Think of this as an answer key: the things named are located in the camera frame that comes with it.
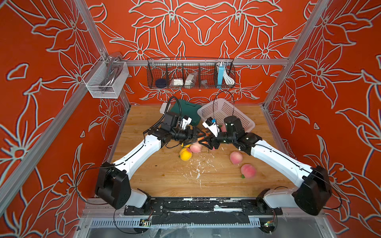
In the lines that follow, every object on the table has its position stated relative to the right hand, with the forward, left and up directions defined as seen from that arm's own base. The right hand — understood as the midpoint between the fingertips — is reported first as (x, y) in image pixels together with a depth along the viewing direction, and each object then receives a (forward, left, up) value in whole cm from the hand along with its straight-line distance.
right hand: (200, 137), depth 74 cm
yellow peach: (0, +8, -17) cm, 19 cm away
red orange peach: (-2, -1, +2) cm, 3 cm away
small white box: (+42, +28, -20) cm, 54 cm away
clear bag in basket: (+37, +5, +9) cm, 38 cm away
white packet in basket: (+33, +13, +11) cm, 37 cm away
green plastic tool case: (+35, +10, -14) cm, 39 cm away
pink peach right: (-3, -22, -17) cm, 28 cm away
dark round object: (+41, +26, +4) cm, 49 cm away
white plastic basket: (+42, -18, -21) cm, 50 cm away
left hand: (0, 0, 0) cm, 1 cm away
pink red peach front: (-10, -27, -18) cm, 34 cm away
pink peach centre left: (+3, +2, -17) cm, 17 cm away
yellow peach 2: (+6, +7, -19) cm, 21 cm away
